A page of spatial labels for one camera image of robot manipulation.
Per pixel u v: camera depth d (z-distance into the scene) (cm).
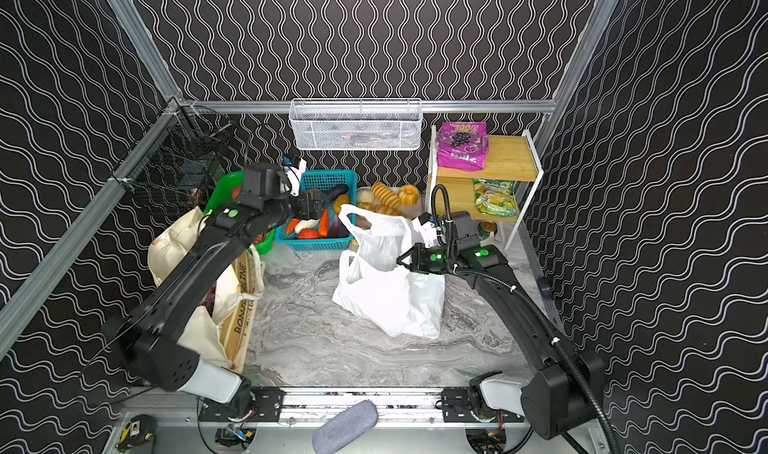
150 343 40
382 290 74
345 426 70
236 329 75
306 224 102
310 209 67
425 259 67
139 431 69
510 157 85
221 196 112
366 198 116
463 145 81
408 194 117
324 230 106
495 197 95
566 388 38
